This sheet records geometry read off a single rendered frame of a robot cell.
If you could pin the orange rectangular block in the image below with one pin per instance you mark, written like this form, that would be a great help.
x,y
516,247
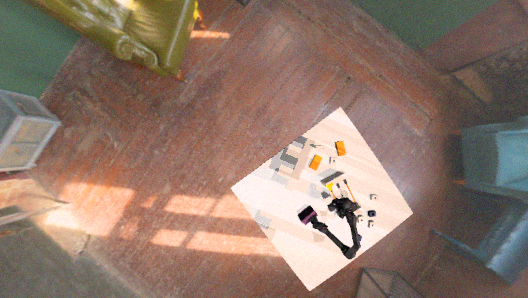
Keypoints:
x,y
315,162
340,148

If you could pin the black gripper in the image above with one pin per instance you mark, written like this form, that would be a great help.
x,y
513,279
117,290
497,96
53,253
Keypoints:
x,y
337,205

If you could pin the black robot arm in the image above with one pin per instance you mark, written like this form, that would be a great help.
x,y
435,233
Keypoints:
x,y
351,218

